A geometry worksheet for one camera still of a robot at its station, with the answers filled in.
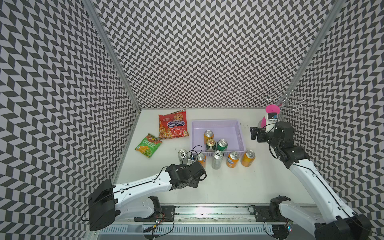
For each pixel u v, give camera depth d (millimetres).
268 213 729
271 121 646
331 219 386
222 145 890
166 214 732
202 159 820
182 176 556
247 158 825
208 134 937
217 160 800
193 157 710
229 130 1073
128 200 433
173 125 1021
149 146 961
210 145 891
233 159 826
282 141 551
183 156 788
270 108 805
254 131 681
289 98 1070
